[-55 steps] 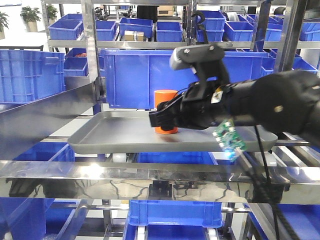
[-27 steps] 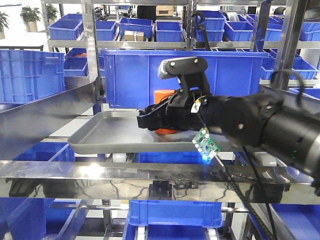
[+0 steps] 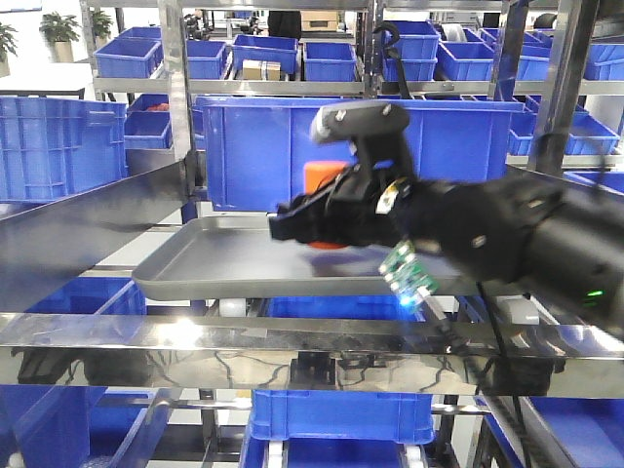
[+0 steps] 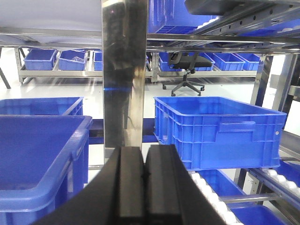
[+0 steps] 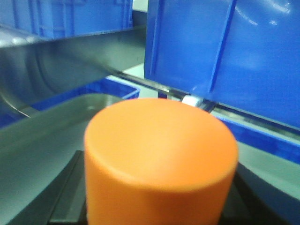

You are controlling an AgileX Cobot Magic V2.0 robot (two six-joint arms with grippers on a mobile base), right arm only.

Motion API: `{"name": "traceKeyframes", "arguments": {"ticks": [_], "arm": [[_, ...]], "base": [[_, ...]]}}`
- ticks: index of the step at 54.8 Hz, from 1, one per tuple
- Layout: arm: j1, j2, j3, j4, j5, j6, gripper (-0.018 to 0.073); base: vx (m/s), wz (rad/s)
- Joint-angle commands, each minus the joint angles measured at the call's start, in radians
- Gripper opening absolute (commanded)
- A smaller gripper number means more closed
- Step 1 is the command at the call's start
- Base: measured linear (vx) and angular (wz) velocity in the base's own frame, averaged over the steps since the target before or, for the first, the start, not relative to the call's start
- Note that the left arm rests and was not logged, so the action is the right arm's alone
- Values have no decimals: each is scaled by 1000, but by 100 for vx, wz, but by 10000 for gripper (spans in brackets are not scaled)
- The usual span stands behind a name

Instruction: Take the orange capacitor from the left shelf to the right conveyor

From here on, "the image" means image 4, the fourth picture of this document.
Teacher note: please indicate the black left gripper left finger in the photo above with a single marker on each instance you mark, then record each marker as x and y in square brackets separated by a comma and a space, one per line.
[126, 187]

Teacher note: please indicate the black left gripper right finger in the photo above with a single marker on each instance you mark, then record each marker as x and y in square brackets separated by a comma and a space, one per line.
[164, 187]

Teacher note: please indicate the blue ribbed plastic crate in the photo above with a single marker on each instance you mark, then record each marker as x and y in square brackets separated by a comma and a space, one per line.
[222, 140]

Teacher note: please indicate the large blue plastic bin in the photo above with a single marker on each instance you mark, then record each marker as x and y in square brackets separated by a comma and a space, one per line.
[35, 152]
[168, 14]

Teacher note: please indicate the steel rack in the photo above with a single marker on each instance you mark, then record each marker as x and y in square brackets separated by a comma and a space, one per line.
[122, 70]
[58, 73]

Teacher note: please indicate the black office chair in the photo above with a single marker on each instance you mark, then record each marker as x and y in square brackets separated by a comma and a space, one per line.
[187, 62]

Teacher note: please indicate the row of blue bins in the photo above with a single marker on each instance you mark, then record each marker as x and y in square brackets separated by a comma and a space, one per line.
[39, 59]

